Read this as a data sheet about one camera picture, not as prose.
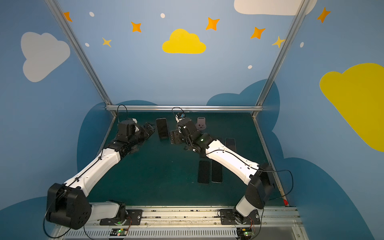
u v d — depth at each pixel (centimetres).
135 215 75
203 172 91
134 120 78
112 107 118
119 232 71
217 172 90
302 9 70
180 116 67
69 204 40
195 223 73
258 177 44
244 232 71
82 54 85
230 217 75
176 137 69
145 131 73
